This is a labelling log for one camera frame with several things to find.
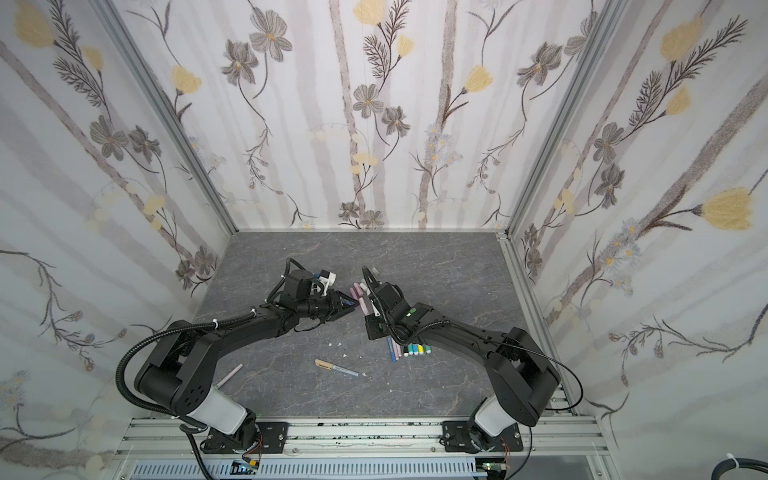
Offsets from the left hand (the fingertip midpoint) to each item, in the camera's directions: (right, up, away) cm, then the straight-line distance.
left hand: (354, 298), depth 85 cm
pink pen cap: (0, 0, +16) cm, 16 cm away
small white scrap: (-8, -15, +5) cm, 18 cm away
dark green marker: (+17, -16, +3) cm, 23 cm away
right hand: (+2, -5, -2) cm, 6 cm away
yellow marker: (+20, -16, +3) cm, 26 cm away
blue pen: (+11, -16, +4) cm, 20 cm away
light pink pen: (+3, -3, +2) cm, 5 cm away
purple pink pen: (+12, -16, +3) cm, 20 cm away
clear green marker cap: (+5, +7, +23) cm, 24 cm away
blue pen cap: (-1, -1, -1) cm, 2 cm away
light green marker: (+22, -16, +3) cm, 27 cm away
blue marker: (+18, -16, +3) cm, 25 cm away
